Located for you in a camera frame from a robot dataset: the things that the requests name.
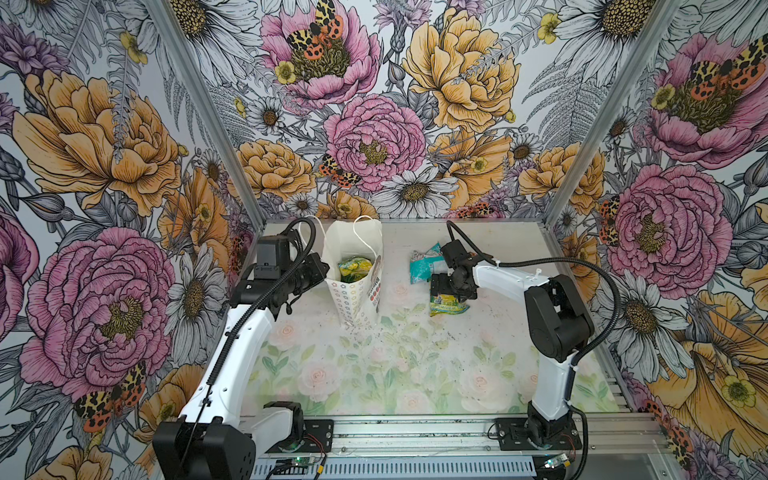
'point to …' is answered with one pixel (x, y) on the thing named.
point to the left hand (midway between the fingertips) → (330, 276)
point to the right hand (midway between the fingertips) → (447, 299)
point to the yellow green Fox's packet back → (446, 304)
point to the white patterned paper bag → (344, 240)
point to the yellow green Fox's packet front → (354, 269)
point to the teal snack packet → (421, 265)
